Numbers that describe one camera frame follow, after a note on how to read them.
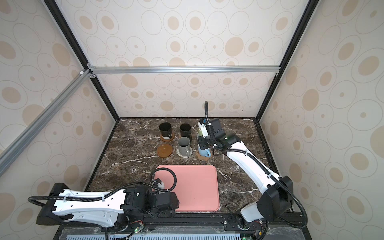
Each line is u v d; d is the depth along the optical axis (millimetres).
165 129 1000
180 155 972
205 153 924
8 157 507
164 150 1000
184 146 900
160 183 648
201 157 972
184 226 729
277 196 401
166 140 1060
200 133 1043
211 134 577
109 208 432
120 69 921
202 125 700
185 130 994
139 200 465
